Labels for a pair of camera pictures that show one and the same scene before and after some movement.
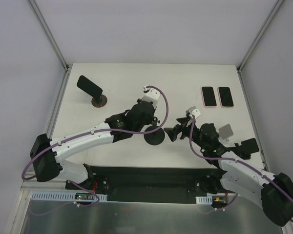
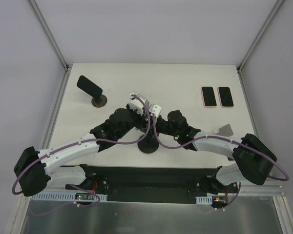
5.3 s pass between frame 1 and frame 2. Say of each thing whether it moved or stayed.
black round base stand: moved
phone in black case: stayed
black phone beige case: stayed
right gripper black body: moved
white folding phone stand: stayed
